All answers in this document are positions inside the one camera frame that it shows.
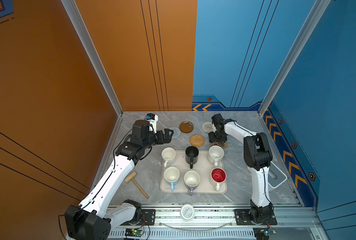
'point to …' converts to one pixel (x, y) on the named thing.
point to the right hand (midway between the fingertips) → (213, 140)
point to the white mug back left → (168, 154)
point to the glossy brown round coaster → (186, 127)
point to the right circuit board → (263, 233)
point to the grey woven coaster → (177, 132)
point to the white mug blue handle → (171, 175)
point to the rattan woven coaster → (197, 140)
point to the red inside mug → (218, 176)
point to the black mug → (191, 153)
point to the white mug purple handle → (192, 179)
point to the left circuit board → (134, 232)
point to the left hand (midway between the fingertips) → (166, 130)
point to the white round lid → (187, 212)
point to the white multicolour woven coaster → (207, 127)
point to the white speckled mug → (215, 154)
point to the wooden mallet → (132, 176)
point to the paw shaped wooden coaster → (224, 145)
